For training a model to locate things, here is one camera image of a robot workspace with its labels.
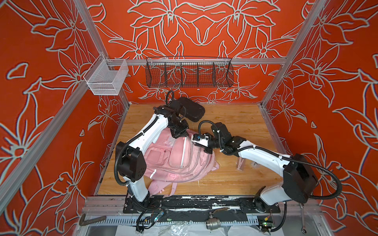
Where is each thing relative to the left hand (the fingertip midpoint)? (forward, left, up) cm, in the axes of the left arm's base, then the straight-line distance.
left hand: (189, 132), depth 80 cm
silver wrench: (-39, -55, -19) cm, 70 cm away
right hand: (-4, -3, -3) cm, 5 cm away
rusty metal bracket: (-43, +49, -18) cm, 67 cm away
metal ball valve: (-40, -13, -15) cm, 44 cm away
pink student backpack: (-12, +10, -11) cm, 19 cm away
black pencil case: (+28, -2, -13) cm, 31 cm away
